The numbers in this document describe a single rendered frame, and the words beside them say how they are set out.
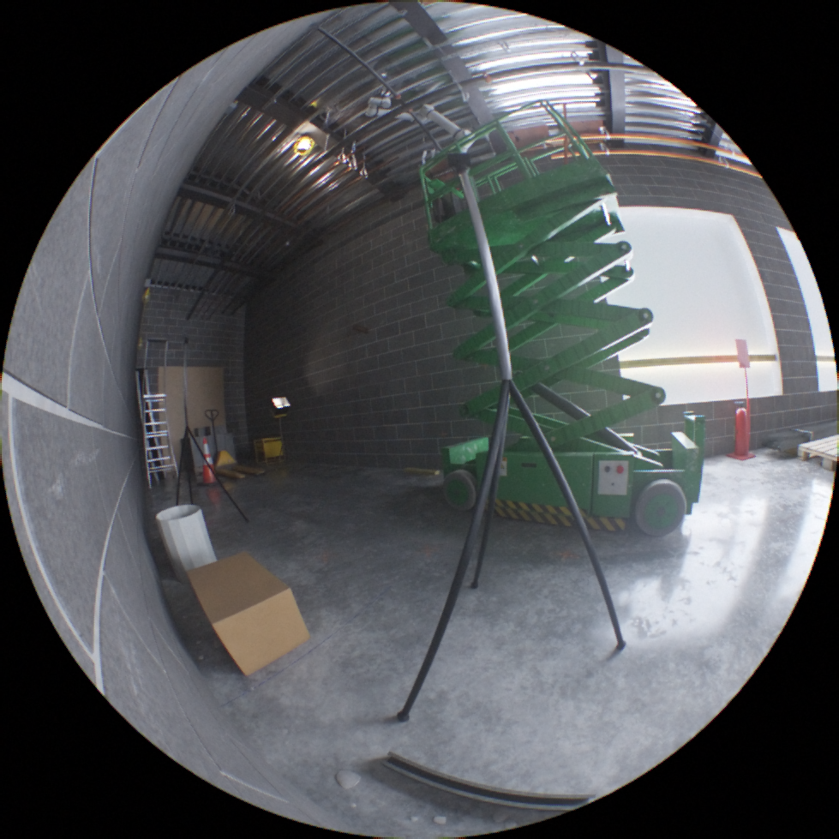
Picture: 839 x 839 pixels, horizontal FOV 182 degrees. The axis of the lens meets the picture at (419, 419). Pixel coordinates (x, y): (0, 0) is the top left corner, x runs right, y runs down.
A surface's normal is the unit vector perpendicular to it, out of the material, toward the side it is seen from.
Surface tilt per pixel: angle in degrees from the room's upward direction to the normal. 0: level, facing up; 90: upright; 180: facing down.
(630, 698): 0
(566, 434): 90
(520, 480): 90
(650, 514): 90
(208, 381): 90
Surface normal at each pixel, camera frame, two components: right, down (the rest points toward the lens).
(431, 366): -0.49, 0.07
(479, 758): -0.10, -0.99
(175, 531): 0.62, -0.04
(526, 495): -0.71, 0.09
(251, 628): 0.84, -0.07
